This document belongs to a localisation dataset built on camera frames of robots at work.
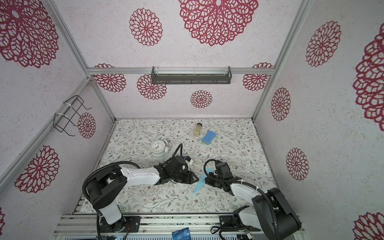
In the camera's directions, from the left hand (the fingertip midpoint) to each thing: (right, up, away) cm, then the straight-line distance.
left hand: (195, 181), depth 84 cm
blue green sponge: (+10, +24, +22) cm, 34 cm away
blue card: (-6, -21, -13) cm, 26 cm away
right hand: (+7, +1, +5) cm, 8 cm away
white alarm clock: (-23, +17, +13) cm, 32 cm away
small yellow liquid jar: (+3, +30, +28) cm, 41 cm away
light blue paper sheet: (+4, -1, +2) cm, 4 cm away
